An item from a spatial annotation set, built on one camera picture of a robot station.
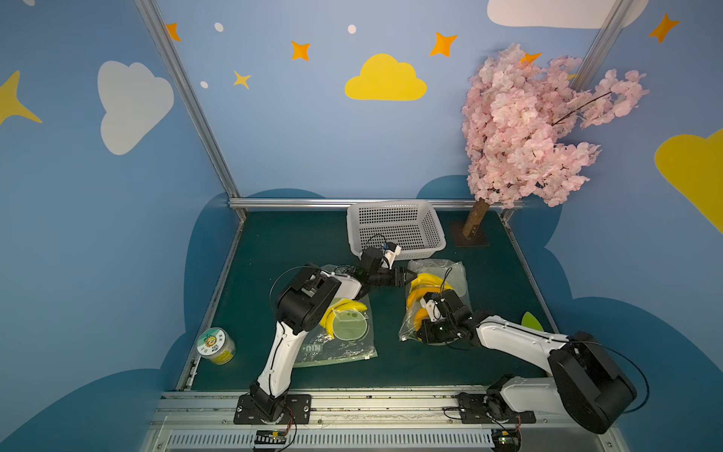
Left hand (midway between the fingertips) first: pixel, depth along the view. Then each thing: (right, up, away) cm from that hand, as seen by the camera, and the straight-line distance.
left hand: (413, 271), depth 96 cm
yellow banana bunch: (+2, -4, -5) cm, 7 cm away
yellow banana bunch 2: (-29, -15, -7) cm, 34 cm away
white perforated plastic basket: (+4, +17, +23) cm, 29 cm away
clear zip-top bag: (+15, -1, +5) cm, 15 cm away
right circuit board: (+21, -42, -23) cm, 52 cm away
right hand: (+1, -18, -7) cm, 20 cm away
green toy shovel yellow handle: (+37, -16, -5) cm, 41 cm away
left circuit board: (-42, -41, -23) cm, 63 cm away
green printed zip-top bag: (-23, -18, -10) cm, 31 cm away
